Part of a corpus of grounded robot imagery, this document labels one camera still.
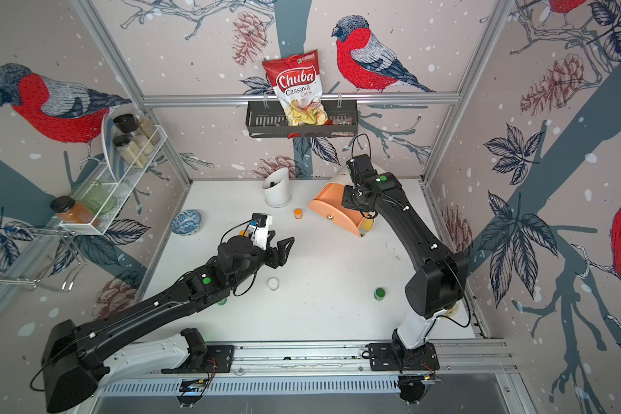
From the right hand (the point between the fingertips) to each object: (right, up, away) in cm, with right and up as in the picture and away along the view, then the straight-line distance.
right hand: (349, 199), depth 84 cm
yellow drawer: (+7, -9, +4) cm, 12 cm away
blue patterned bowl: (-65, -10, +19) cm, 68 cm away
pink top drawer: (-7, -2, -4) cm, 8 cm away
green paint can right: (+10, -32, -1) cm, 33 cm away
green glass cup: (-71, +1, -16) cm, 73 cm away
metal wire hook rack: (-76, -13, -28) cm, 82 cm away
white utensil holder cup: (-27, +4, +15) cm, 31 cm away
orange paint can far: (-19, -6, +22) cm, 30 cm away
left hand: (-19, -10, -12) cm, 24 cm away
